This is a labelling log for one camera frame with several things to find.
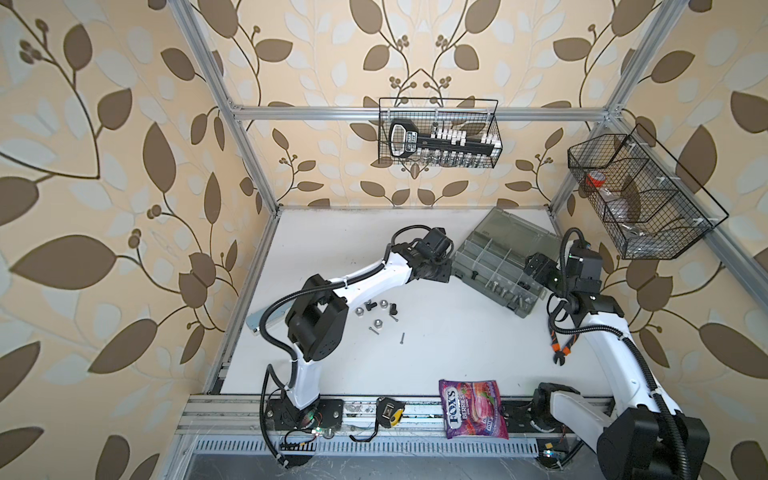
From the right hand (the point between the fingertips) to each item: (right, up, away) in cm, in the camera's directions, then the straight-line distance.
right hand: (543, 269), depth 82 cm
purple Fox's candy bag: (-21, -34, -8) cm, 41 cm away
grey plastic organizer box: (-7, +1, +20) cm, 22 cm away
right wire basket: (+23, +16, -9) cm, 29 cm away
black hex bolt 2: (-41, -14, +11) cm, 45 cm away
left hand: (-25, 0, +4) cm, 25 cm away
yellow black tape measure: (-43, -34, -9) cm, 56 cm away
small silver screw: (-39, -21, +7) cm, 44 cm away
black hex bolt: (-49, -13, +12) cm, 52 cm away
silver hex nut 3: (-46, -18, +9) cm, 50 cm away
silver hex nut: (-45, -12, +12) cm, 48 cm away
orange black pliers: (+6, -25, +3) cm, 25 cm away
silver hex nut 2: (-52, -15, +12) cm, 56 cm away
